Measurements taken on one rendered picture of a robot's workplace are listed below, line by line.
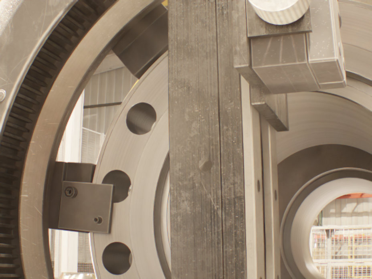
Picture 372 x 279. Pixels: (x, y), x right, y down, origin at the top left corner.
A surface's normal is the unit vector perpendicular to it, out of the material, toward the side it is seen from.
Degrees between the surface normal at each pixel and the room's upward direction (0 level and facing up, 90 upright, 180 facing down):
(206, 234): 90
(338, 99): 160
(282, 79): 178
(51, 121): 107
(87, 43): 119
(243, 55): 90
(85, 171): 90
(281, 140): 154
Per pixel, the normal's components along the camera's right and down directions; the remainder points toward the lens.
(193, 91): -0.30, -0.17
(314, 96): -0.12, 0.98
